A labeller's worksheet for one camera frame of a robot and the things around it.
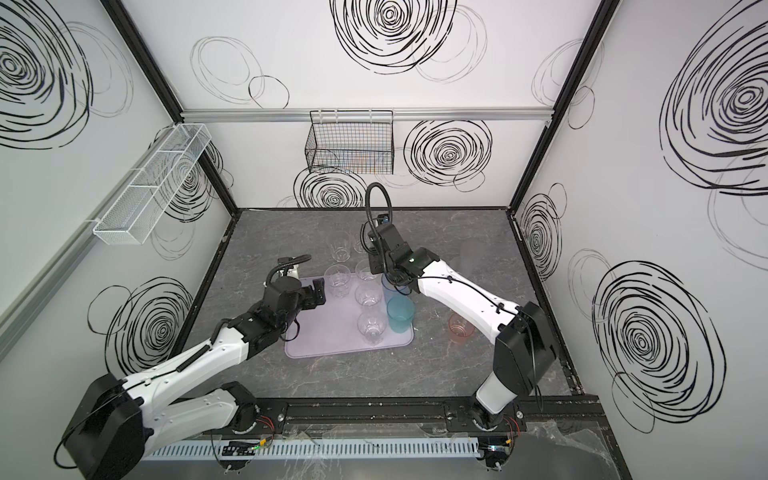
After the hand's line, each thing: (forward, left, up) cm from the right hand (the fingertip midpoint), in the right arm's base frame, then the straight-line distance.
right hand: (376, 253), depth 82 cm
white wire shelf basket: (+5, +60, +15) cm, 62 cm away
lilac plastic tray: (-15, +13, -17) cm, 26 cm away
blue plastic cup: (-8, -4, -6) cm, 11 cm away
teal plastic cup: (-9, -7, -16) cm, 20 cm away
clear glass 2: (-5, +3, -15) cm, 16 cm away
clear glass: (+4, +5, -15) cm, 16 cm away
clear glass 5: (+16, +15, -16) cm, 27 cm away
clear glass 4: (+2, +13, -17) cm, 22 cm away
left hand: (-6, +18, -6) cm, 19 cm away
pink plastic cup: (-13, -25, -20) cm, 35 cm away
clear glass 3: (-13, +1, -18) cm, 22 cm away
